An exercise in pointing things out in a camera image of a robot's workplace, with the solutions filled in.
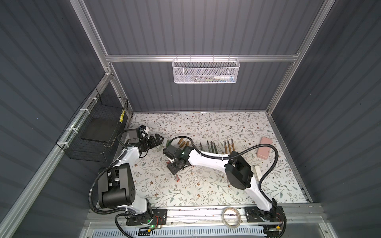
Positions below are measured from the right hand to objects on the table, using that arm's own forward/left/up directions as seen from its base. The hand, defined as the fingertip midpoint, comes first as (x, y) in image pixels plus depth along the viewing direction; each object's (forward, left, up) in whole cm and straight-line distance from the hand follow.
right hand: (174, 166), depth 88 cm
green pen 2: (+15, -26, -3) cm, 30 cm away
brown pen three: (+15, -33, -4) cm, 37 cm away
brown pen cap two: (+20, -2, -3) cm, 20 cm away
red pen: (-5, -1, -3) cm, 6 cm away
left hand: (+14, +10, +7) cm, 19 cm away
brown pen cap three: (+18, -3, -3) cm, 18 cm away
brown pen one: (+18, -39, -4) cm, 43 cm away
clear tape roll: (-26, -27, -2) cm, 37 cm away
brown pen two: (+15, -35, -3) cm, 39 cm away
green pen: (+15, -17, -3) cm, 23 cm away
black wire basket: (+4, +39, +26) cm, 47 cm away
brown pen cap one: (+18, -7, -4) cm, 20 cm away
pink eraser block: (+11, -57, -1) cm, 58 cm away
